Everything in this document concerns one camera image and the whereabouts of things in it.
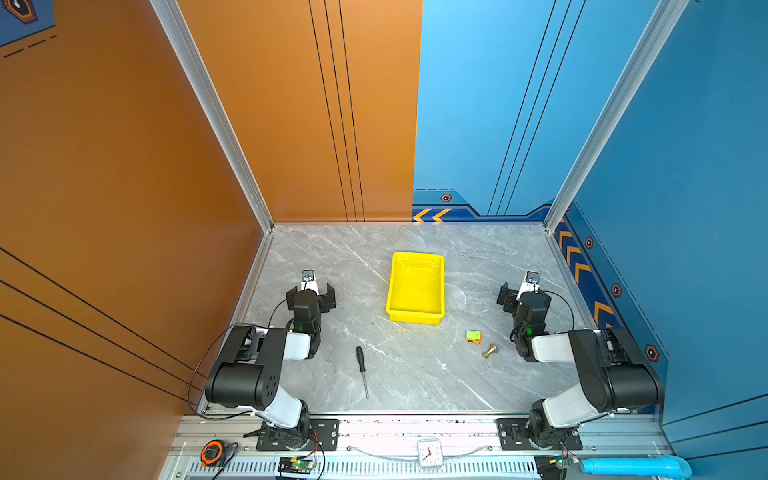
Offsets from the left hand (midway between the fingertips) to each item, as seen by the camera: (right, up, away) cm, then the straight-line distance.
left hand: (313, 282), depth 94 cm
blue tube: (+88, -39, -27) cm, 100 cm away
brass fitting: (+54, -19, -8) cm, 58 cm away
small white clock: (+34, -37, -25) cm, 56 cm away
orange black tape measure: (-17, -37, -25) cm, 48 cm away
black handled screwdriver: (+17, -24, -10) cm, 30 cm away
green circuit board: (+2, -41, -24) cm, 48 cm away
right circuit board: (+64, -42, -23) cm, 80 cm away
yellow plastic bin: (+33, -3, +4) cm, 34 cm away
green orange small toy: (+50, -16, -6) cm, 52 cm away
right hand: (+66, -1, -1) cm, 66 cm away
